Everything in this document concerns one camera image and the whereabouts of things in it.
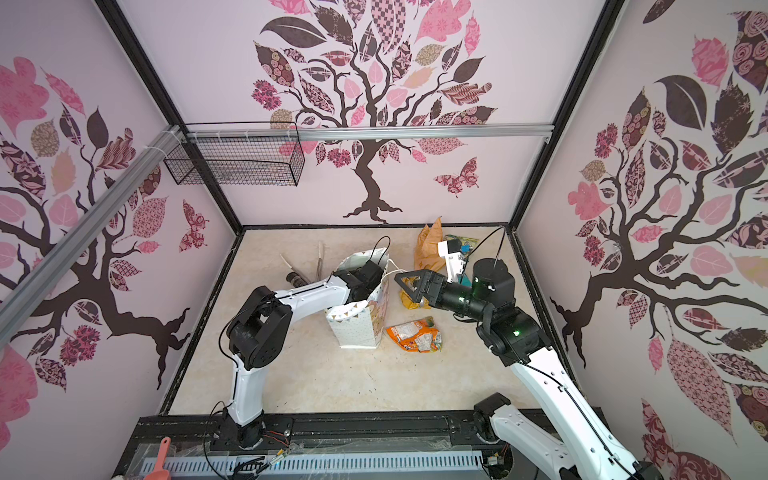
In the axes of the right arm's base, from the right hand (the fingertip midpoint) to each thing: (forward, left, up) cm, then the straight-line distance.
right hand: (406, 280), depth 62 cm
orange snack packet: (+33, -10, -31) cm, 46 cm away
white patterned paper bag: (-1, +11, -18) cm, 21 cm away
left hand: (+10, +11, -34) cm, 37 cm away
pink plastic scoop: (-31, +57, -32) cm, 72 cm away
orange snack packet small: (+1, -5, -30) cm, 30 cm away
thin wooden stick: (+31, +42, -33) cm, 62 cm away
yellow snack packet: (+11, -3, -31) cm, 33 cm away
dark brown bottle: (+23, +36, -32) cm, 53 cm away
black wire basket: (+51, +51, 0) cm, 72 cm away
